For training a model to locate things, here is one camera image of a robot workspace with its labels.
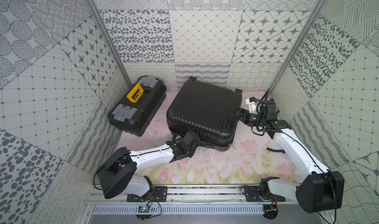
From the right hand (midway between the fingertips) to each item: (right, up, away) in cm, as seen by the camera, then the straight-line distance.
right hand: (234, 117), depth 80 cm
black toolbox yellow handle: (-56, +5, +9) cm, 57 cm away
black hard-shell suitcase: (-16, +4, +2) cm, 16 cm away
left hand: (-16, -16, +2) cm, 23 cm away
